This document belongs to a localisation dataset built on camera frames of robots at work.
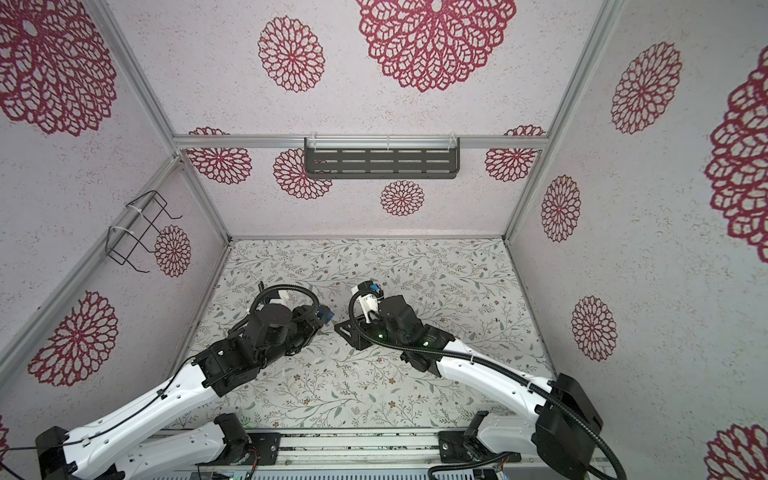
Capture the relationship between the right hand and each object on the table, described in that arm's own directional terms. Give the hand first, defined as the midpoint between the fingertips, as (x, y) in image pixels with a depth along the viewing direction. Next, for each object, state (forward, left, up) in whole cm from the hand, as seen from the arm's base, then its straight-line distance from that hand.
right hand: (337, 322), depth 71 cm
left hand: (+2, +3, 0) cm, 3 cm away
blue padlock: (+2, +3, +1) cm, 4 cm away
